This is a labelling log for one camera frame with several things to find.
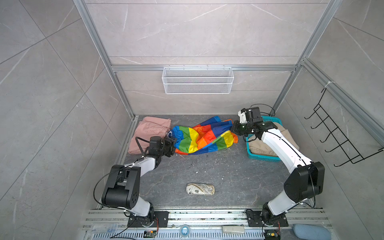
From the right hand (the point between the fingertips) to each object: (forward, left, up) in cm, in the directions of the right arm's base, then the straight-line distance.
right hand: (229, 126), depth 86 cm
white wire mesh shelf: (+35, +20, +9) cm, 41 cm away
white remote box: (-48, +1, -16) cm, 51 cm away
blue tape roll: (-48, +27, -21) cm, 59 cm away
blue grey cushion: (-50, -33, -19) cm, 62 cm away
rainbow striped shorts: (-2, +10, -5) cm, 11 cm away
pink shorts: (+14, +55, -16) cm, 59 cm away
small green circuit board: (-49, +43, -21) cm, 68 cm away
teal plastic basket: (+18, -32, -13) cm, 39 cm away
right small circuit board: (-50, -16, -22) cm, 57 cm away
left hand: (-1, +31, -8) cm, 32 cm away
